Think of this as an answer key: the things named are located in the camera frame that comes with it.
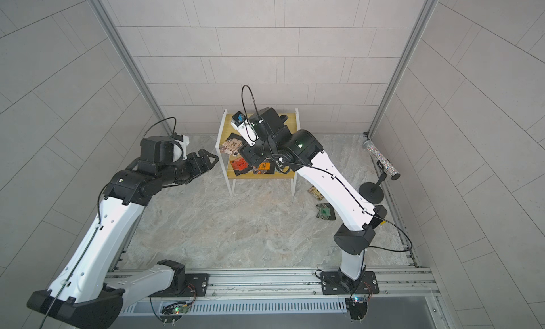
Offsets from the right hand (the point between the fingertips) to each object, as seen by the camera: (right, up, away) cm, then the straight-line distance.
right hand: (248, 144), depth 65 cm
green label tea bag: (+29, -28, +23) cm, 46 cm away
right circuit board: (+35, -53, +2) cm, 63 cm away
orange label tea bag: (+3, -8, +19) cm, 21 cm away
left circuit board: (-23, -52, 0) cm, 57 cm away
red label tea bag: (-7, -8, +19) cm, 22 cm away
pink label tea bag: (-6, 0, +5) cm, 8 cm away
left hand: (-11, -5, +2) cm, 12 cm away
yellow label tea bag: (+25, -21, +28) cm, 43 cm away
